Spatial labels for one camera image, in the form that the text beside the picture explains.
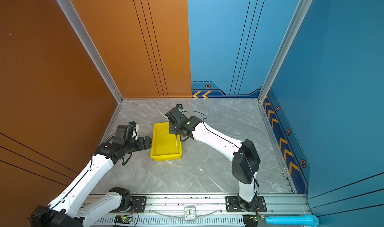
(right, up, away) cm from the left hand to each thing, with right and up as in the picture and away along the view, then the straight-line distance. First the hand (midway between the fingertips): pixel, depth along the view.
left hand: (144, 140), depth 81 cm
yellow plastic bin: (+7, -6, +13) cm, 16 cm away
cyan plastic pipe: (+79, -33, -15) cm, 87 cm away
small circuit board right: (+57, -35, -11) cm, 68 cm away
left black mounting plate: (-1, -31, -7) cm, 32 cm away
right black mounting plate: (+46, -30, -9) cm, 56 cm away
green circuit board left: (-7, -36, -11) cm, 38 cm away
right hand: (+15, +7, 0) cm, 17 cm away
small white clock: (+25, -32, -11) cm, 42 cm away
